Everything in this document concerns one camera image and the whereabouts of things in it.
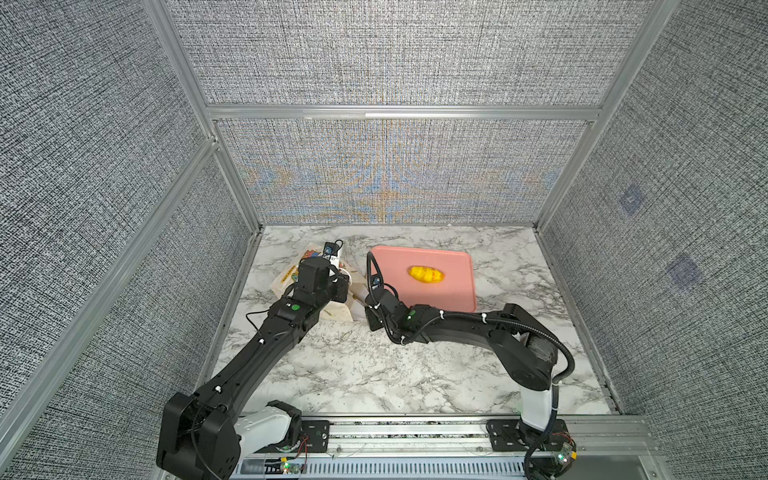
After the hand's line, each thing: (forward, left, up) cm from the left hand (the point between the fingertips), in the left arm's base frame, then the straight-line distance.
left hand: (342, 274), depth 82 cm
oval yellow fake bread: (+10, -26, -15) cm, 31 cm away
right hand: (-3, -8, -13) cm, 15 cm away
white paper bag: (-7, -1, -8) cm, 11 cm away
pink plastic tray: (+6, -37, -21) cm, 43 cm away
